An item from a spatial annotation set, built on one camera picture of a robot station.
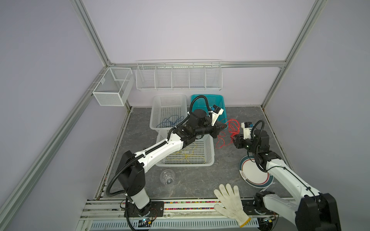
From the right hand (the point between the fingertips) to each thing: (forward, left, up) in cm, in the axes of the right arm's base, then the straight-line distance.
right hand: (234, 136), depth 84 cm
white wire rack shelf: (+41, +33, +15) cm, 55 cm away
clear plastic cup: (-18, +40, -16) cm, 46 cm away
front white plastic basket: (-3, +20, -15) cm, 26 cm away
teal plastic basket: (+43, +3, -11) cm, 44 cm away
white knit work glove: (-33, +3, -15) cm, 36 cm away
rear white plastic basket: (+33, +44, -14) cm, 57 cm away
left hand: (-4, +7, +13) cm, 16 cm away
